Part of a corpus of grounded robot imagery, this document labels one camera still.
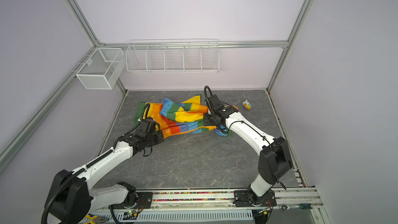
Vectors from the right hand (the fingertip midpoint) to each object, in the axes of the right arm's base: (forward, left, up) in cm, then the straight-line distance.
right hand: (207, 121), depth 85 cm
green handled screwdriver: (-39, -35, -14) cm, 54 cm away
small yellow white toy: (+22, -28, -12) cm, 37 cm away
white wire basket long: (+38, +20, +18) cm, 46 cm away
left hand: (-7, +25, -6) cm, 27 cm away
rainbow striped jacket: (+4, +18, -2) cm, 19 cm away
